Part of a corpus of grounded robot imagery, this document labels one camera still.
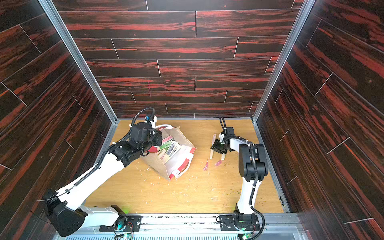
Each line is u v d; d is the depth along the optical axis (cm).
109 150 51
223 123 86
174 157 92
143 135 55
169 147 96
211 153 99
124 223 70
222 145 90
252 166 47
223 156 97
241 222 68
